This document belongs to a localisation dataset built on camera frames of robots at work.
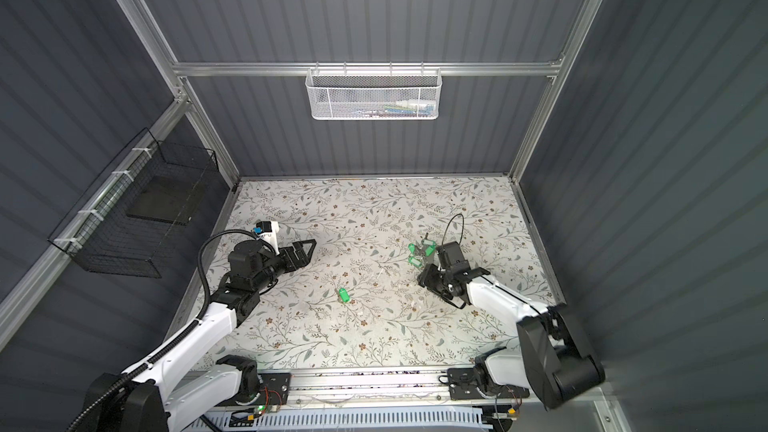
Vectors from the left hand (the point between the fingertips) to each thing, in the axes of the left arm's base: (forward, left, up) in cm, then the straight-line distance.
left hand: (305, 245), depth 83 cm
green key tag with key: (-8, -9, -15) cm, 20 cm away
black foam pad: (+8, +33, +13) cm, 36 cm away
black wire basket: (+1, +41, +12) cm, 43 cm away
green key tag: (+7, -31, -15) cm, 36 cm away
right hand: (-7, -34, -12) cm, 37 cm away
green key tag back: (+2, -32, -15) cm, 35 cm away
